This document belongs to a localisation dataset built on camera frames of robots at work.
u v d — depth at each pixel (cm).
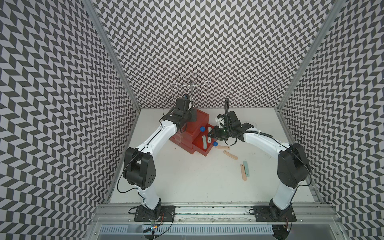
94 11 73
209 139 85
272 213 66
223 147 97
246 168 89
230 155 96
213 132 81
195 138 84
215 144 86
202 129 84
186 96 77
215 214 74
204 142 90
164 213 72
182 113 67
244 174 86
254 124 102
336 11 68
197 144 85
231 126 69
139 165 47
